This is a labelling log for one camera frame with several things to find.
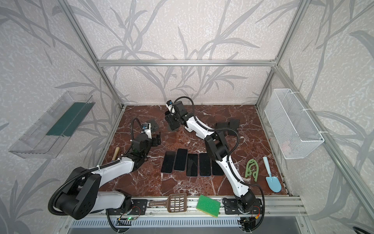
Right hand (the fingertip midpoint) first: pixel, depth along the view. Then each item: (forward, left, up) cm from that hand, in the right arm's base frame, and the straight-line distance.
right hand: (169, 114), depth 102 cm
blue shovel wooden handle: (-26, +32, -8) cm, 42 cm away
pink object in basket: (-33, -65, +10) cm, 73 cm away
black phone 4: (-33, -24, -11) cm, 42 cm away
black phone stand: (-8, -37, -3) cm, 38 cm away
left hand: (-17, +7, +3) cm, 18 cm away
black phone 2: (-10, -5, +4) cm, 12 cm away
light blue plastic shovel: (-43, -63, -11) cm, 77 cm away
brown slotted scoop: (-53, -9, -10) cm, 55 cm away
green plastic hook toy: (-35, -53, -10) cm, 64 cm away
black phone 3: (-30, -9, -8) cm, 33 cm away
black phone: (-29, -1, -13) cm, 32 cm away
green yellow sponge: (-55, -25, -8) cm, 61 cm away
